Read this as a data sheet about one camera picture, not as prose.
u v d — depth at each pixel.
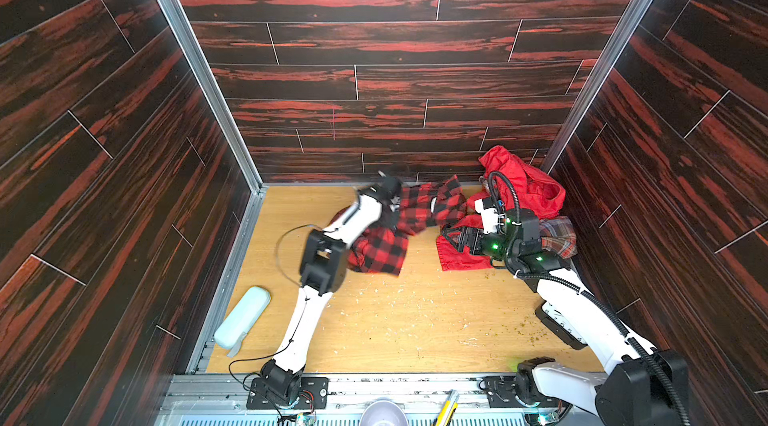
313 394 0.73
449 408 0.71
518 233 0.60
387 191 0.82
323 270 0.63
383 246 1.01
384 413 0.69
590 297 0.49
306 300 0.64
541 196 1.02
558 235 0.96
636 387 0.39
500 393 0.73
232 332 0.81
